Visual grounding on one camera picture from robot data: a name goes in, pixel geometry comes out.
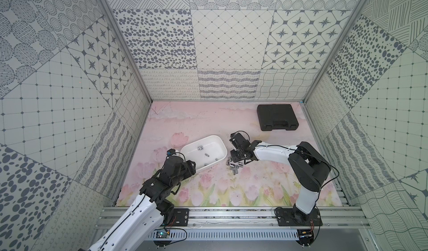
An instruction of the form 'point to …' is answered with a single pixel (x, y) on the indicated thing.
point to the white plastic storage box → (204, 151)
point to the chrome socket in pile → (229, 159)
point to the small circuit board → (161, 234)
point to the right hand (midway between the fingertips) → (237, 155)
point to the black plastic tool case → (277, 116)
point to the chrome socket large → (200, 148)
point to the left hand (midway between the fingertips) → (191, 163)
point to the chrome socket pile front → (234, 168)
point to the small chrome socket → (207, 154)
